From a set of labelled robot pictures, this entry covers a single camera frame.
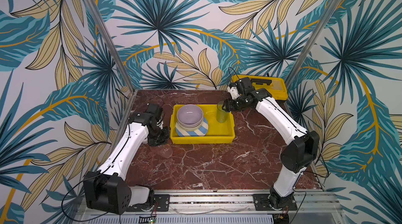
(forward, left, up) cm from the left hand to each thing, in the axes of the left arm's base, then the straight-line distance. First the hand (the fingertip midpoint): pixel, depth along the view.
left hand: (167, 142), depth 77 cm
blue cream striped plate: (+12, -16, -11) cm, 23 cm away
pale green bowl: (+11, -10, -5) cm, 16 cm away
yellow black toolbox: (+41, -64, +2) cm, 76 cm away
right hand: (+20, -29, +4) cm, 35 cm away
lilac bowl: (+20, -9, -6) cm, 23 cm away
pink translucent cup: (+1, +3, -13) cm, 14 cm away
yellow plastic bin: (+13, -27, -14) cm, 33 cm away
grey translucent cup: (+23, -29, -8) cm, 38 cm away
